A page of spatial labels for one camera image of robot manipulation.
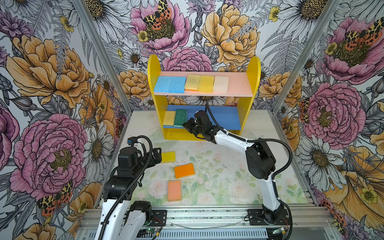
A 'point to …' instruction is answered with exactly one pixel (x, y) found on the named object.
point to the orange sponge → (184, 170)
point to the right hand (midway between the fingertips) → (182, 128)
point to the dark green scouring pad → (181, 115)
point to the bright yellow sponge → (168, 157)
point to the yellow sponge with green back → (169, 118)
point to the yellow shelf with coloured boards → (226, 95)
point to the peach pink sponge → (174, 190)
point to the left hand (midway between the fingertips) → (153, 157)
